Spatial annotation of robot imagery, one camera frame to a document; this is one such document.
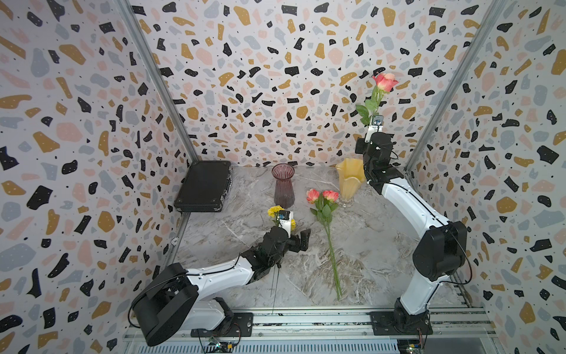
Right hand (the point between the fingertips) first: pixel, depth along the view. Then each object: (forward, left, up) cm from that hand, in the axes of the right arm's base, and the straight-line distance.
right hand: (370, 130), depth 81 cm
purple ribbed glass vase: (-7, +33, -27) cm, 43 cm away
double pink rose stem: (-5, +14, -37) cm, 40 cm away
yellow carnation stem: (-19, +29, -37) cm, 50 cm away
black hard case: (+1, +74, -34) cm, 81 cm away
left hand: (-27, +24, -24) cm, 44 cm away
